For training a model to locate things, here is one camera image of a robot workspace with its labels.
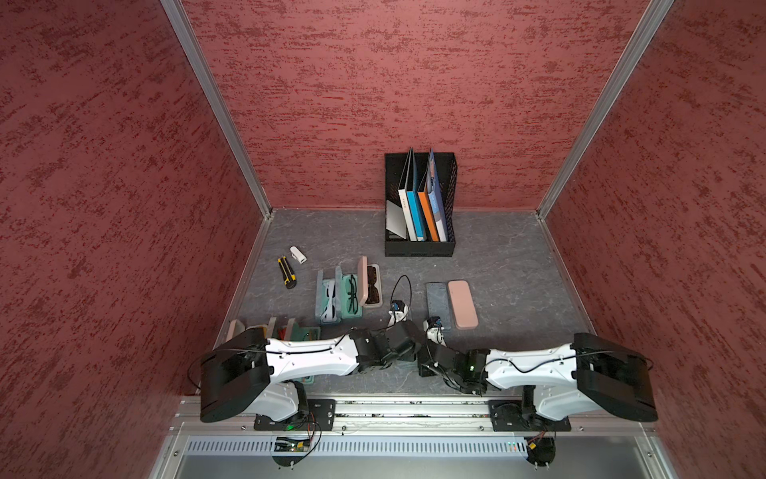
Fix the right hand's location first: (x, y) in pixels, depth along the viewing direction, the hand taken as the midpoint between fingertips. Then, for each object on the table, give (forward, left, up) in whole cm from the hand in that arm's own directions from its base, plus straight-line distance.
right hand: (418, 362), depth 83 cm
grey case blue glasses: (+19, -7, +2) cm, 21 cm away
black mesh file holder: (+64, -14, +19) cm, 68 cm away
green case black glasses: (+16, +20, +3) cm, 26 cm away
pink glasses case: (+16, -15, +2) cm, 23 cm away
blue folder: (+39, -7, +29) cm, 50 cm away
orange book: (+39, -4, +25) cm, 47 cm away
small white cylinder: (+36, +41, +4) cm, 55 cm away
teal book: (+40, -1, +26) cm, 47 cm away
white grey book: (+40, +3, +31) cm, 50 cm away
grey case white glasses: (+20, +28, +3) cm, 34 cm away
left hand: (+3, +2, +5) cm, 6 cm away
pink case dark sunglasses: (+25, +15, +2) cm, 29 cm away
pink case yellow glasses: (+9, +52, +9) cm, 53 cm away
